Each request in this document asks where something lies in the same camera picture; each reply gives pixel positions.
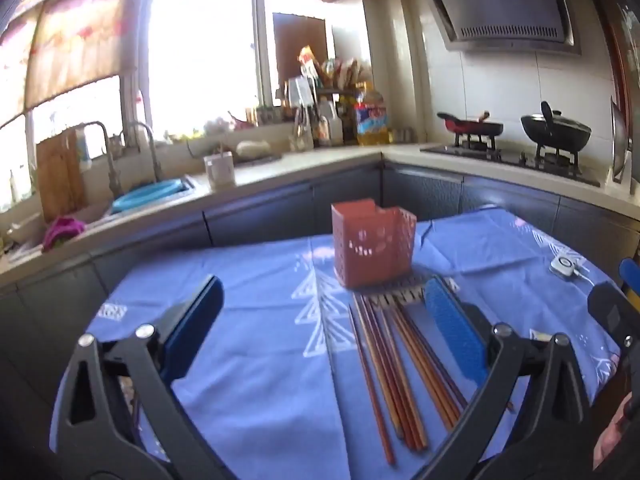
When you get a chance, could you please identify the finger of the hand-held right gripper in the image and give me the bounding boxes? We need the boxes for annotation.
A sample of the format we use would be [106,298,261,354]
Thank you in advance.
[587,282,640,361]
[619,257,640,306]

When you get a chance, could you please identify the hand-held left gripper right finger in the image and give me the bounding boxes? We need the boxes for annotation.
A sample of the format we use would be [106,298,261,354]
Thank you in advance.
[424,275,597,480]

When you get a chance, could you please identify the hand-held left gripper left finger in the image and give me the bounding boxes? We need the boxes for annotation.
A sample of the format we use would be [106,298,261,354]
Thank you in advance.
[50,274,236,480]

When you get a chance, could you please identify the bunch of wooden chopsticks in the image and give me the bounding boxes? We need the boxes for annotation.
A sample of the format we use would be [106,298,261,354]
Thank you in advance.
[347,290,516,465]

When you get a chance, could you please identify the pink perforated utensil holder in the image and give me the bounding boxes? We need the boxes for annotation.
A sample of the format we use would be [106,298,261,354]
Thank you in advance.
[331,199,417,289]

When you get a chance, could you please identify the person's right hand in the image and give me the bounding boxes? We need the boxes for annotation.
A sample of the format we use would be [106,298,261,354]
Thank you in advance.
[595,392,640,463]

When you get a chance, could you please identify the white square device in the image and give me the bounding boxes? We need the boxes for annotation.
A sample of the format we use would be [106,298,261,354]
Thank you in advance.
[549,255,581,277]

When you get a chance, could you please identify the blue printed tablecloth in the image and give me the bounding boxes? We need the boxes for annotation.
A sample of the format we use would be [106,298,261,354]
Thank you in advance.
[50,205,626,480]

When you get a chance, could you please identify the steel sink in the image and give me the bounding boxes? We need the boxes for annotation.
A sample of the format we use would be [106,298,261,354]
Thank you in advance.
[70,175,198,231]

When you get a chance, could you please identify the blue plastic basin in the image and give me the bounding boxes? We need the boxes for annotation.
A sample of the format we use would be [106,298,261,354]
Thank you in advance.
[111,178,185,213]

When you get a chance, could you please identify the steel pot lid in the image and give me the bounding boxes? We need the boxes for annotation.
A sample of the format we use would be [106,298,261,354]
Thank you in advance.
[609,95,628,183]

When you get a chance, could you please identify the white mug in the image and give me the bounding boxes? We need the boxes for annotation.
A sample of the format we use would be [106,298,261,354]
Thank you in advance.
[203,151,236,191]

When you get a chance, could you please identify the pink cloth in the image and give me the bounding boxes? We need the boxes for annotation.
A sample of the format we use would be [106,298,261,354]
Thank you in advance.
[41,216,86,253]

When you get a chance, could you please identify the black wok with lid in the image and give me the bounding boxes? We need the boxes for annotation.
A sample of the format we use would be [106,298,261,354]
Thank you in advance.
[520,101,592,153]

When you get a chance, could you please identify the angular steel faucet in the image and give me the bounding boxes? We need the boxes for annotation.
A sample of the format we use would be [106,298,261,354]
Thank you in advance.
[82,121,123,201]

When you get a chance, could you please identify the dark round mat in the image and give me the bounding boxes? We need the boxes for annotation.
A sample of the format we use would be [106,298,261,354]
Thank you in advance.
[232,152,283,166]

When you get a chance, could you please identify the black gas stove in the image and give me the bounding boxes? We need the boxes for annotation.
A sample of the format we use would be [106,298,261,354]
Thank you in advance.
[420,142,601,188]

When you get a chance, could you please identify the wooden cutting board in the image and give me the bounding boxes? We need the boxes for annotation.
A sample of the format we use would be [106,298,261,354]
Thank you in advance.
[36,129,86,223]

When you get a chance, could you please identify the dish soap bottle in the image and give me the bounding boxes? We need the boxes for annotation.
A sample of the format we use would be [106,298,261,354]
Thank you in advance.
[75,127,93,171]

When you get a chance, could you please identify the red frying pan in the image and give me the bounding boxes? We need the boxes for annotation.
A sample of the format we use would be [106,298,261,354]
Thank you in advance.
[436,110,505,137]

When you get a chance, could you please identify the row of spice jars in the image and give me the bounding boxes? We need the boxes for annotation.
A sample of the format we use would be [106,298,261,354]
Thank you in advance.
[245,106,283,126]

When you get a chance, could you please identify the cooking oil bottle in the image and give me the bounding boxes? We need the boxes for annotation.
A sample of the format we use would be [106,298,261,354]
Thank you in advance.
[354,91,392,147]

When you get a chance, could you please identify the white plastic jug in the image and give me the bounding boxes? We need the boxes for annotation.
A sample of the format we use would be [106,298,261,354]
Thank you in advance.
[320,102,346,146]

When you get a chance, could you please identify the hanging kitchen knives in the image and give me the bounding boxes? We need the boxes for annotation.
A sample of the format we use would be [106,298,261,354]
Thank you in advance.
[287,77,318,150]

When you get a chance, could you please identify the metal spice rack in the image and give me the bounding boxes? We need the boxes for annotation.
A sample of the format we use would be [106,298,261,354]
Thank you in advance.
[315,87,361,146]

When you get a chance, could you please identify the decorated glass door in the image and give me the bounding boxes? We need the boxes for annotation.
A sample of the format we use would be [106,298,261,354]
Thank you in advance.
[597,0,640,181]

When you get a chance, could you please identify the pile of food packets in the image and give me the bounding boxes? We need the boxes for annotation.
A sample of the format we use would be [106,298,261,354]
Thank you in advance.
[299,46,373,91]

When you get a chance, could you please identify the brown cardboard panel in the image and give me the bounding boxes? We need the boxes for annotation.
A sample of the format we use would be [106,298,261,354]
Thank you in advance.
[272,11,328,106]

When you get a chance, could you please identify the printed roller blind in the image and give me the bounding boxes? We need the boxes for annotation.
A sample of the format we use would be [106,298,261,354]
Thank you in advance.
[22,0,138,111]
[0,10,38,128]

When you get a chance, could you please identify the steel range hood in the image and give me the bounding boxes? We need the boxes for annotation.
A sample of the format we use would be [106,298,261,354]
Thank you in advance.
[407,0,583,56]

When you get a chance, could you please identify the window frame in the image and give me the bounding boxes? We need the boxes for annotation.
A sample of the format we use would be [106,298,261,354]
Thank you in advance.
[0,0,308,141]

